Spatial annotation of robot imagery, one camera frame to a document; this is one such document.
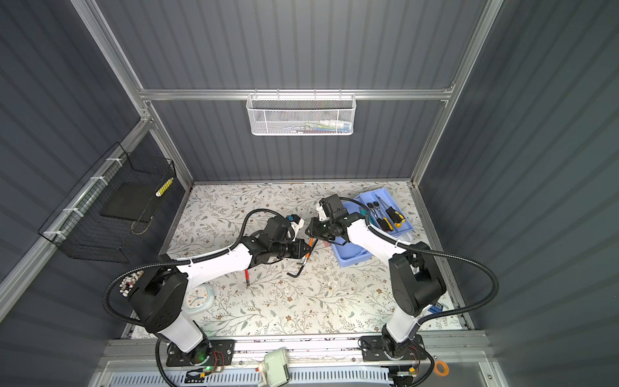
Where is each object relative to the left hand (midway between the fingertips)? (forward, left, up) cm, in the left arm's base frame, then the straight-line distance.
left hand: (313, 249), depth 85 cm
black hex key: (-1, +4, -10) cm, 11 cm away
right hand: (+6, +1, +1) cm, 7 cm away
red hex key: (-4, +25, -11) cm, 27 cm away
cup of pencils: (-12, +55, +6) cm, 57 cm away
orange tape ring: (-36, -37, -9) cm, 53 cm away
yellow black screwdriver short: (+11, -33, +2) cm, 35 cm away
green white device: (-34, +13, -6) cm, 37 cm away
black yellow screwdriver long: (+9, -27, +1) cm, 29 cm away
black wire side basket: (+10, +62, +17) cm, 65 cm away
